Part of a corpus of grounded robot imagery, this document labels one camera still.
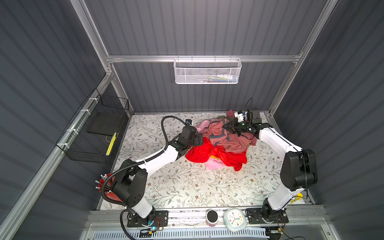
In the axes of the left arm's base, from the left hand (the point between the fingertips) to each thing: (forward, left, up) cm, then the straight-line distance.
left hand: (195, 135), depth 88 cm
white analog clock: (-42, -16, -12) cm, 47 cm away
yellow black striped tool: (-12, +41, +12) cm, 44 cm away
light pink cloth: (-11, -9, -15) cm, 21 cm away
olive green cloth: (+26, -22, -13) cm, 37 cm away
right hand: (+2, -17, +4) cm, 17 cm away
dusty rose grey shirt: (+1, -15, -3) cm, 15 cm away
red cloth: (-7, -3, -9) cm, 12 cm away
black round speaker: (-41, -5, -10) cm, 43 cm away
